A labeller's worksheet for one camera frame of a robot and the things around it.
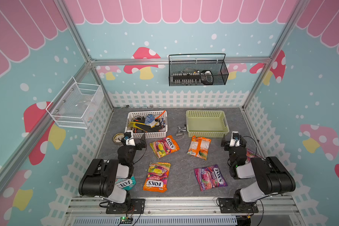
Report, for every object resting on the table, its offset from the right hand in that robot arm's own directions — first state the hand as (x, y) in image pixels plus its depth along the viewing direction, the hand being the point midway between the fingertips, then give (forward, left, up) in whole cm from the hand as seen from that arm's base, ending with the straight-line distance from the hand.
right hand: (232, 134), depth 89 cm
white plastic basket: (+5, +45, -5) cm, 46 cm away
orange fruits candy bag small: (-3, +44, -9) cm, 45 cm away
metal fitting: (+12, +33, -10) cm, 36 cm away
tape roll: (+6, +79, -10) cm, 79 cm away
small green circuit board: (-43, +64, -14) cm, 78 cm away
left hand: (0, +60, +1) cm, 60 cm away
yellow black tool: (+9, +58, -2) cm, 59 cm away
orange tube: (+24, +47, -6) cm, 53 cm away
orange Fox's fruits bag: (-23, +48, -8) cm, 53 cm away
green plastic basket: (+19, +10, -12) cm, 25 cm away
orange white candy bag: (-3, +21, -9) cm, 23 cm away
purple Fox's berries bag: (-23, +17, -9) cm, 30 cm away
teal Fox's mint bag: (-26, +65, -10) cm, 70 cm away
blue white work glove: (+15, +55, -3) cm, 57 cm away
